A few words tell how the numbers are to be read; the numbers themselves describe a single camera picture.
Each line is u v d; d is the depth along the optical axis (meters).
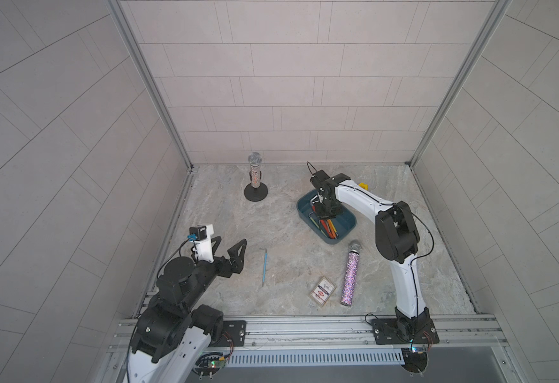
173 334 0.43
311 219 0.96
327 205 0.81
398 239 0.55
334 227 0.94
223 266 0.55
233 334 0.71
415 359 0.68
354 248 0.85
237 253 0.56
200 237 0.52
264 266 0.85
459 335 0.71
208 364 0.65
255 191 1.05
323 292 0.78
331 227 0.94
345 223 0.96
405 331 0.63
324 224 0.93
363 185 1.08
